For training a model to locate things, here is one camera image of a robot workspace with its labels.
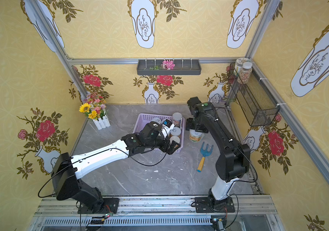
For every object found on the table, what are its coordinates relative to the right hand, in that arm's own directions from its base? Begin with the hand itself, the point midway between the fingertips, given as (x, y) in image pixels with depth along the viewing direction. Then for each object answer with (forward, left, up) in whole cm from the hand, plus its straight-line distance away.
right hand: (198, 128), depth 85 cm
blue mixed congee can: (+10, +13, -4) cm, 17 cm away
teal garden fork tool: (-7, -6, -17) cm, 19 cm away
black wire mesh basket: (+13, -33, +11) cm, 37 cm away
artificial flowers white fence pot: (+15, +69, +1) cm, 70 cm away
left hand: (-9, +16, +3) cm, 19 cm away
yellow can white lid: (-2, +14, -9) cm, 16 cm away
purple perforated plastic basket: (+16, +37, -13) cm, 42 cm away
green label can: (+14, +27, -11) cm, 32 cm away
